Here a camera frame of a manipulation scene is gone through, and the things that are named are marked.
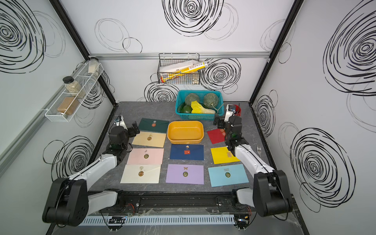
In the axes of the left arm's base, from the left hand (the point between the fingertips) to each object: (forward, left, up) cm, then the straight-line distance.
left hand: (127, 123), depth 86 cm
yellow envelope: (-10, -58, -17) cm, 61 cm away
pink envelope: (-12, -9, -18) cm, 24 cm away
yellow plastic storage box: (+6, -34, -16) cm, 38 cm away
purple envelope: (-22, -35, -18) cm, 45 cm away
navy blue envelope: (-9, -36, -16) cm, 40 cm away
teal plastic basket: (+31, -29, -12) cm, 44 cm away
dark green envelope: (+11, -7, -17) cm, 22 cm away
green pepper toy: (+21, -34, -9) cm, 41 cm away
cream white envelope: (-23, -9, -18) cm, 31 cm away
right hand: (+4, -56, +6) cm, 57 cm away
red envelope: (+3, -56, -16) cm, 58 cm away
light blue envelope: (-23, -59, -17) cm, 66 cm away
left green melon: (+29, -37, -5) cm, 47 cm away
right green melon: (+28, -52, -6) cm, 59 cm away
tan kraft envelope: (0, -10, -18) cm, 20 cm away
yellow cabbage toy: (+21, -42, -8) cm, 47 cm away
